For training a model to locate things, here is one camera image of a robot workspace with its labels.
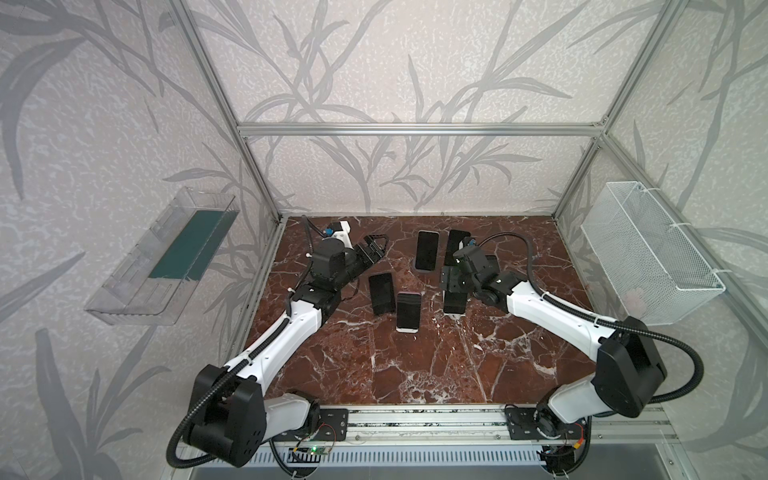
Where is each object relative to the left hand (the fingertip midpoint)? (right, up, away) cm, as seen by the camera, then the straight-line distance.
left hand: (387, 235), depth 78 cm
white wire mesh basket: (+58, -8, -15) cm, 61 cm away
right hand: (+19, -9, +10) cm, 23 cm away
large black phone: (+37, -10, +29) cm, 48 cm away
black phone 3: (+12, -5, +18) cm, 22 cm away
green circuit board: (-16, -51, -7) cm, 54 cm away
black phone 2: (+20, -21, +16) cm, 33 cm away
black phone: (-2, -17, +11) cm, 21 cm away
